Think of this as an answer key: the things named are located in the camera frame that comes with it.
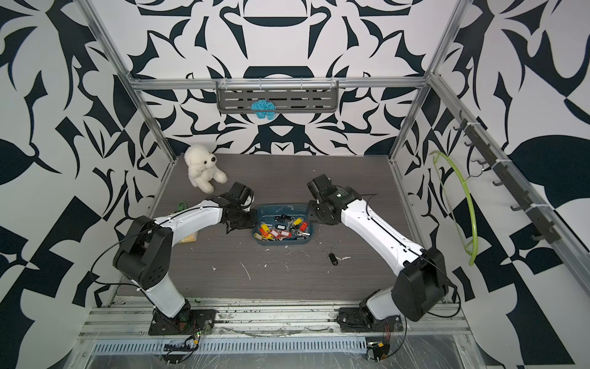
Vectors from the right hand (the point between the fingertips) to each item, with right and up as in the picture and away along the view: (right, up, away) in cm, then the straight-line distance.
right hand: (313, 212), depth 82 cm
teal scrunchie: (-19, +41, +9) cm, 46 cm away
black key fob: (+8, -18, +5) cm, 21 cm away
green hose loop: (+43, -9, -15) cm, 47 cm away
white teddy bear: (-45, +16, +14) cm, 50 cm away
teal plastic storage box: (-12, -7, +14) cm, 20 cm away
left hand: (-22, -4, +11) cm, 24 cm away
